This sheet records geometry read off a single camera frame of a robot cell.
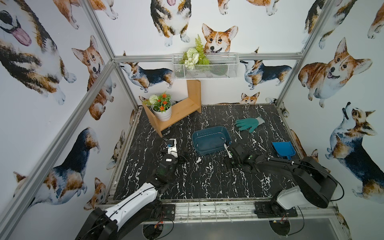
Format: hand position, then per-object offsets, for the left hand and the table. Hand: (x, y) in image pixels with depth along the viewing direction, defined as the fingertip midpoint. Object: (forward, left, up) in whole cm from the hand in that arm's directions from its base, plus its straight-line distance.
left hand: (180, 143), depth 83 cm
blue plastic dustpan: (+4, -67, -16) cm, 69 cm away
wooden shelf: (+33, +2, -8) cm, 34 cm away
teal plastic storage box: (+11, -18, -14) cm, 26 cm away
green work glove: (+23, -49, -14) cm, 56 cm away
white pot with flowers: (+23, +13, +6) cm, 26 cm away
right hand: (-3, -28, -11) cm, 30 cm away
